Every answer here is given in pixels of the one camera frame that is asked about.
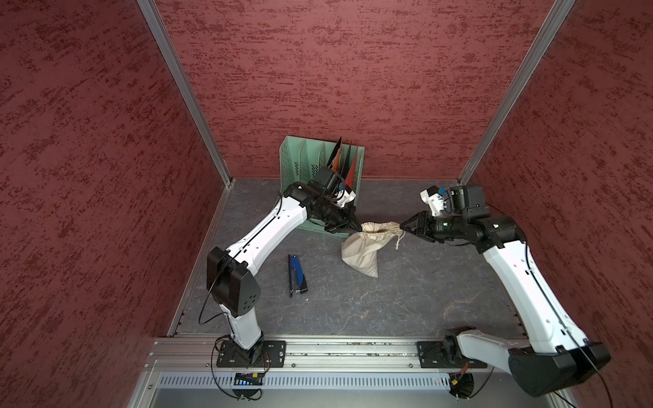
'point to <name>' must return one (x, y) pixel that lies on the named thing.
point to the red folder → (349, 178)
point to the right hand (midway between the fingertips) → (402, 232)
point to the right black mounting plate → (430, 355)
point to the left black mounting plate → (272, 356)
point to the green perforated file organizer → (298, 158)
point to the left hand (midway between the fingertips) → (358, 233)
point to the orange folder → (336, 161)
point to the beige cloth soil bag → (360, 249)
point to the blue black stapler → (297, 280)
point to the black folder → (333, 153)
